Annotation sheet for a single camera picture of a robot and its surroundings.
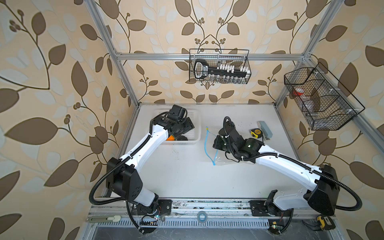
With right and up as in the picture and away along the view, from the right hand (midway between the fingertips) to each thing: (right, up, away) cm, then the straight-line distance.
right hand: (213, 142), depth 77 cm
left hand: (-12, +8, +4) cm, 15 cm away
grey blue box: (+37, +4, +21) cm, 43 cm away
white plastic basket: (-48, +18, +41) cm, 66 cm away
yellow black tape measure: (+31, +3, +22) cm, 38 cm away
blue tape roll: (-6, -36, -5) cm, 37 cm away
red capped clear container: (+47, +27, +3) cm, 54 cm away
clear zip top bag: (+2, -8, -2) cm, 8 cm away
